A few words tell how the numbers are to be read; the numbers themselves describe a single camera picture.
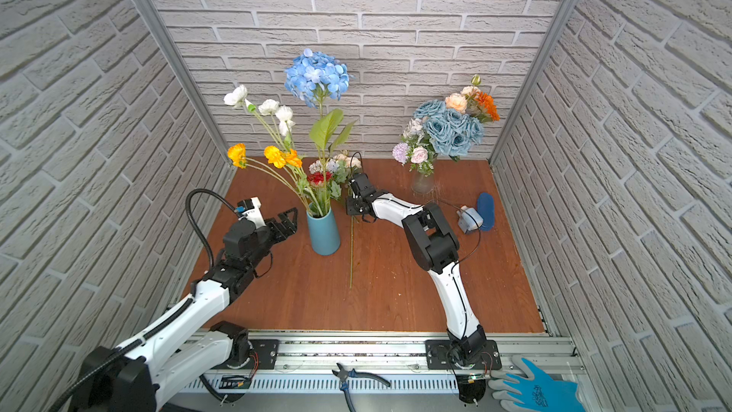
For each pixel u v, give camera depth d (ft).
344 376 2.29
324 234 2.75
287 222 2.39
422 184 3.47
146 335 1.43
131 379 1.27
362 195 2.71
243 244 1.96
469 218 3.02
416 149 2.87
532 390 2.25
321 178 2.45
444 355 2.44
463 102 2.81
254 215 2.37
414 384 2.43
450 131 2.54
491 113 2.60
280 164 2.06
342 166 3.49
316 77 1.90
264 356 2.38
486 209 3.34
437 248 1.95
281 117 2.34
